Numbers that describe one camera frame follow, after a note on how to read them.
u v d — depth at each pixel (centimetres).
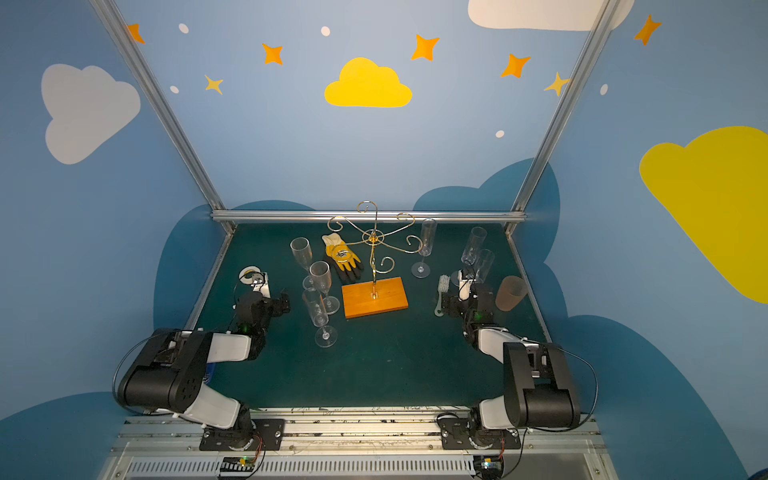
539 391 45
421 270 108
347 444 73
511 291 95
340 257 110
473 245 93
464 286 81
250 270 107
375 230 76
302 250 89
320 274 83
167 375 45
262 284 81
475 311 73
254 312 73
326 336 91
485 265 85
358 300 98
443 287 103
